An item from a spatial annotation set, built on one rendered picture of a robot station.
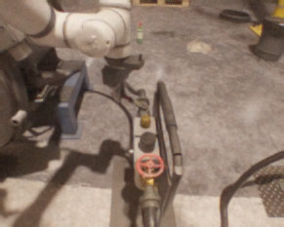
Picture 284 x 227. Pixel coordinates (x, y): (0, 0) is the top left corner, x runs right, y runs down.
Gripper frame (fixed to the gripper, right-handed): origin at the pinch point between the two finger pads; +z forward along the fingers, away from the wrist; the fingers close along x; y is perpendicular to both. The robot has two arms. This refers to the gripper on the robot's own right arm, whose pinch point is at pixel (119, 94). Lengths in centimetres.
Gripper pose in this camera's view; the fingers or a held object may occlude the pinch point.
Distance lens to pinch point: 73.6
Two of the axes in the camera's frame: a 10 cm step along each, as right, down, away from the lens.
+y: -9.0, -3.2, 3.0
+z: -0.3, 7.3, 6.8
